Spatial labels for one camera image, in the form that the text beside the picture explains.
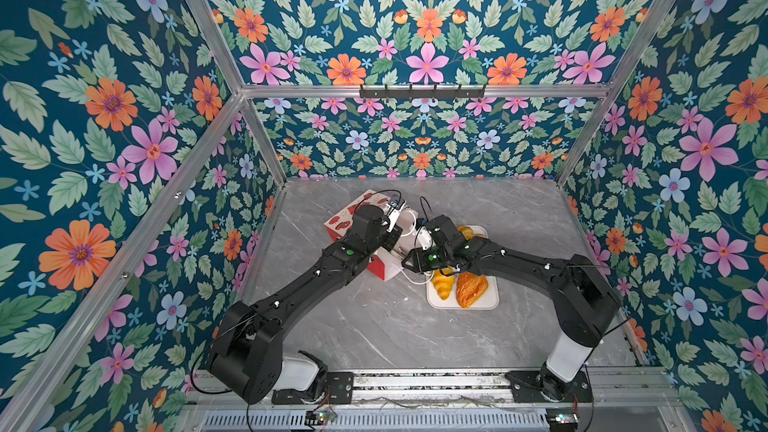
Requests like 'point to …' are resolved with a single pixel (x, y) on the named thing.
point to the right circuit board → (562, 417)
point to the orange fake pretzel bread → (468, 286)
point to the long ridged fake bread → (469, 234)
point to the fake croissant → (443, 282)
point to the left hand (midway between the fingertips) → (398, 211)
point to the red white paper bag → (386, 262)
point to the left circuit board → (318, 417)
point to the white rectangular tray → (489, 300)
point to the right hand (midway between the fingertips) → (405, 260)
